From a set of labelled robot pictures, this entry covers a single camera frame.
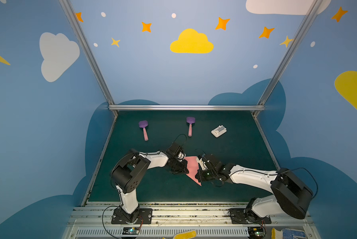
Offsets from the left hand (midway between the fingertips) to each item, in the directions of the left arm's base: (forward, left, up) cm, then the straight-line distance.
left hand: (190, 172), depth 88 cm
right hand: (-2, -3, +2) cm, 4 cm away
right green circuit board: (-28, -31, -2) cm, 42 cm away
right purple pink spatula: (+42, -2, +1) cm, 42 cm away
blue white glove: (-29, -45, -1) cm, 54 cm away
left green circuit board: (-29, +30, -2) cm, 42 cm away
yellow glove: (-30, +1, 0) cm, 30 cm away
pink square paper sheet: (+4, -2, 0) cm, 4 cm away
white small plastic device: (+33, -24, 0) cm, 41 cm away
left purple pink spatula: (+38, +35, 0) cm, 52 cm away
